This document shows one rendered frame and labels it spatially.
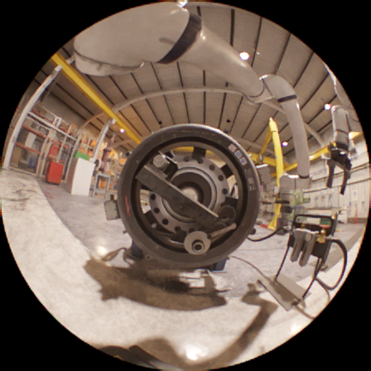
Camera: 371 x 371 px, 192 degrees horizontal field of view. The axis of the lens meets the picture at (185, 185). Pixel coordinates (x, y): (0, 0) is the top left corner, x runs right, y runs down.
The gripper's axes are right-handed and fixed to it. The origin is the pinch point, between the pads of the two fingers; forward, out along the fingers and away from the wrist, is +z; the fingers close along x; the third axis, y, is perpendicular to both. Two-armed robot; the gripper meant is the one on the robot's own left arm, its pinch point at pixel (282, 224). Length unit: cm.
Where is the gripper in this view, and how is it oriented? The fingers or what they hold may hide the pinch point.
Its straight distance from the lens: 92.8
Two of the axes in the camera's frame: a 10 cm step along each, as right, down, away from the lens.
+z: -1.6, 9.8, -1.2
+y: 8.5, 0.8, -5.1
